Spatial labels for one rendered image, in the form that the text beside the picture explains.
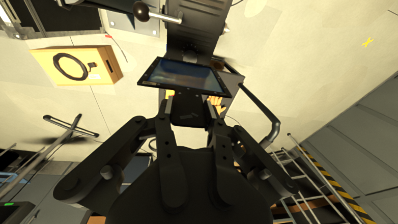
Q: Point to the dark blue framed panel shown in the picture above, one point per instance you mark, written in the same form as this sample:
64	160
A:
136	169

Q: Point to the black road case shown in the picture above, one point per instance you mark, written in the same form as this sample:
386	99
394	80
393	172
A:
62	15

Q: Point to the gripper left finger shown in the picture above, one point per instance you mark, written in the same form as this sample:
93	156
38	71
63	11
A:
90	174

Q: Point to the silver side lock knob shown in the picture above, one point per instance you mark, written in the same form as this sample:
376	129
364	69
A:
226	30

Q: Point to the grey metal ladder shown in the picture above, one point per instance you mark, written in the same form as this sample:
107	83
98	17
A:
311	186

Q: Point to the silver lever with black ball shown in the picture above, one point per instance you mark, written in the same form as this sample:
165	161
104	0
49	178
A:
161	17

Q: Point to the dark grey bent tube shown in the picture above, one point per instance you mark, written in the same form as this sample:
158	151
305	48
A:
262	108

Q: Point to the black spot flood knob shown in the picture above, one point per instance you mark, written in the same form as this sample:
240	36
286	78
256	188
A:
190	57

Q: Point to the grey metal plate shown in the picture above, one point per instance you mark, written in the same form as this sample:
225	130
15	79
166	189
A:
124	23

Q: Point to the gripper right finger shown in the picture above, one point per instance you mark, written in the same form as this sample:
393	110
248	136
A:
264	168

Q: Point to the blue gel frame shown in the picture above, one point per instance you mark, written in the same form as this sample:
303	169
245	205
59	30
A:
186	76

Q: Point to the grey metal light stand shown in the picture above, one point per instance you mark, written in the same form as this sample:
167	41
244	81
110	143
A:
46	149

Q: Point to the black spotlight body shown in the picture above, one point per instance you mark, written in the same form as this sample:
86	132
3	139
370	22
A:
199	28

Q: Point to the black device with green light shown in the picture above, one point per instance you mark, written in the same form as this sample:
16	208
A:
14	213

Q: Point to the black barn door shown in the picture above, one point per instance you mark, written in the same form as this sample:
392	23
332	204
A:
188	107

